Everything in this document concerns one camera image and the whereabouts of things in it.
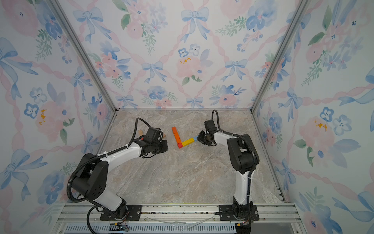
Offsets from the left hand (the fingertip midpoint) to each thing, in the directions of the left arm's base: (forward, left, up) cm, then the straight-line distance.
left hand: (170, 146), depth 91 cm
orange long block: (+11, -4, -7) cm, 14 cm away
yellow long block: (+8, -11, -7) cm, 15 cm away
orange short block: (+20, 0, -8) cm, 22 cm away
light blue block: (+11, -16, -7) cm, 21 cm away
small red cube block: (+5, -5, -7) cm, 10 cm away
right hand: (+11, -19, -7) cm, 23 cm away
